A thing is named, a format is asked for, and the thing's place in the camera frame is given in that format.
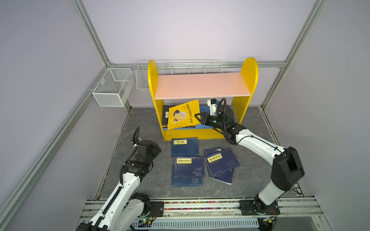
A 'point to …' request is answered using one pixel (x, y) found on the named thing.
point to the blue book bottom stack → (184, 182)
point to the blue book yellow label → (185, 147)
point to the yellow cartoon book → (183, 115)
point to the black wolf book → (165, 110)
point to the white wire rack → (176, 67)
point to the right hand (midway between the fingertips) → (194, 114)
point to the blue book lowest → (227, 177)
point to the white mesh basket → (114, 87)
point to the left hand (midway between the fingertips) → (155, 148)
